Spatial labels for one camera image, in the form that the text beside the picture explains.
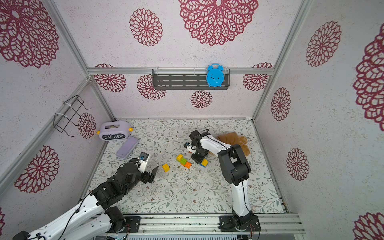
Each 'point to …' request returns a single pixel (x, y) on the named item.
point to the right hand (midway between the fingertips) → (199, 156)
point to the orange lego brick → (187, 164)
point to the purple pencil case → (127, 147)
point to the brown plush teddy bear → (232, 138)
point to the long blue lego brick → (200, 164)
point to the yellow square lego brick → (166, 167)
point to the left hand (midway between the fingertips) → (149, 164)
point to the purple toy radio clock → (114, 130)
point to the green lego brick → (183, 161)
